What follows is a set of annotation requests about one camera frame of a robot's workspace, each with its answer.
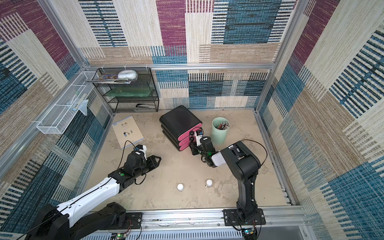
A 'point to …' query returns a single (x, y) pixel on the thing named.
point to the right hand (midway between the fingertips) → (191, 142)
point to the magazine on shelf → (112, 79)
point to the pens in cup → (223, 125)
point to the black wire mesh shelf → (130, 89)
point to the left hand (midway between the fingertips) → (159, 158)
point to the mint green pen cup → (218, 136)
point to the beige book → (127, 131)
